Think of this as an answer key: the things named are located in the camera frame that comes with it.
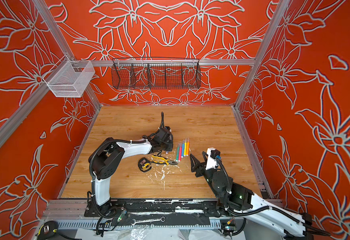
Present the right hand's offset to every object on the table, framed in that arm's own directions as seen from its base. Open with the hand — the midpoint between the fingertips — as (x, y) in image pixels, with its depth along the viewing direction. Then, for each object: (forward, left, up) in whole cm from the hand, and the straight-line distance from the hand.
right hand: (193, 154), depth 69 cm
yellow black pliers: (+6, +15, -20) cm, 26 cm away
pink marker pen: (+12, +6, -20) cm, 24 cm away
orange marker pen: (+15, +1, -21) cm, 26 cm away
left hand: (+18, +10, -19) cm, 28 cm away
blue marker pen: (+14, +4, -20) cm, 25 cm away
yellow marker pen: (+15, +2, -21) cm, 26 cm away
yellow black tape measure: (+3, +28, -18) cm, 33 cm away
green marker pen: (+17, +7, -20) cm, 27 cm away
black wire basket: (+57, +21, +8) cm, 62 cm away
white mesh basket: (+49, +75, +11) cm, 90 cm away
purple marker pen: (+8, +8, -21) cm, 23 cm away
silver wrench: (-23, +16, -20) cm, 35 cm away
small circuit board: (-26, -16, -22) cm, 38 cm away
